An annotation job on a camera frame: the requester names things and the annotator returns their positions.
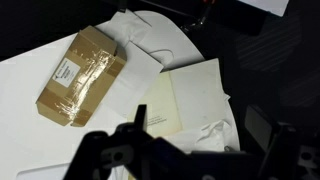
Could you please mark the white paper sheet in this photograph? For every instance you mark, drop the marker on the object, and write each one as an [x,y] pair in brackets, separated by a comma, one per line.
[140,70]

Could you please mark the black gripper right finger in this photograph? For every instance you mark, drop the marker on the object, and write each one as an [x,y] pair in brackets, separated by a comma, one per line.
[260,126]

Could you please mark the crumpled white tissue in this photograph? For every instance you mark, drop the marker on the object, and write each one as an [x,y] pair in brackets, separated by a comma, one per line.
[214,137]

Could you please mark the book with cream pages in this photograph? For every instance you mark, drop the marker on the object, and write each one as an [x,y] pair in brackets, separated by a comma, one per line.
[185,98]

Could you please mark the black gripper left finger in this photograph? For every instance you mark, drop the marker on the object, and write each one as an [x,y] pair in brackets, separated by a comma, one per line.
[140,121]

